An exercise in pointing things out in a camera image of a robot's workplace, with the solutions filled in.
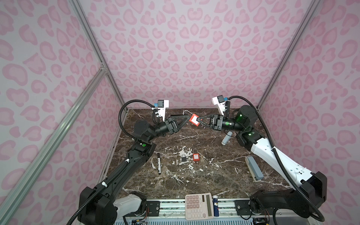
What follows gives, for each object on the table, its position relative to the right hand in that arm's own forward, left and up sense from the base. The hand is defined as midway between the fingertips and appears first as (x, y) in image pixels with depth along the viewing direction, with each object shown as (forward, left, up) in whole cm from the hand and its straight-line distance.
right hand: (200, 121), depth 59 cm
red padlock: (+3, 0, -39) cm, 39 cm away
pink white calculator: (-25, -1, -38) cm, 46 cm away
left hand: (+1, +5, +2) cm, 5 cm away
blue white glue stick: (-25, -9, -39) cm, 47 cm away
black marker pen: (-3, +24, -39) cm, 46 cm away
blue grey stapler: (-6, -33, -36) cm, 49 cm away
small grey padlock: (+2, +8, -40) cm, 41 cm away
